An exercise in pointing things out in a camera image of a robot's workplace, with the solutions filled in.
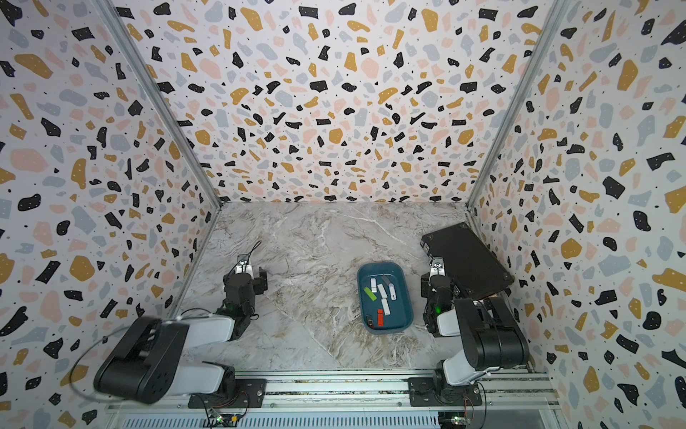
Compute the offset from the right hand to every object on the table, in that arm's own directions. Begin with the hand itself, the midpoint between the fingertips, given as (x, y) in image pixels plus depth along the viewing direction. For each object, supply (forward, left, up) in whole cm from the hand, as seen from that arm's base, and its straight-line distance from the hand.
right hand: (441, 273), depth 93 cm
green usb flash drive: (-6, +25, -4) cm, 26 cm away
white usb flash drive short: (-3, +24, -4) cm, 24 cm away
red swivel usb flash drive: (-17, +25, -3) cm, 30 cm away
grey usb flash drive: (-1, +19, -5) cm, 20 cm away
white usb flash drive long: (-11, +20, -4) cm, 23 cm away
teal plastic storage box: (-8, +20, -4) cm, 21 cm away
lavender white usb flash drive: (-4, +17, -4) cm, 18 cm away
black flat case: (+6, -13, -5) cm, 15 cm away
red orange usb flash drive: (-15, +21, -4) cm, 27 cm away
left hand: (-3, +66, +5) cm, 66 cm away
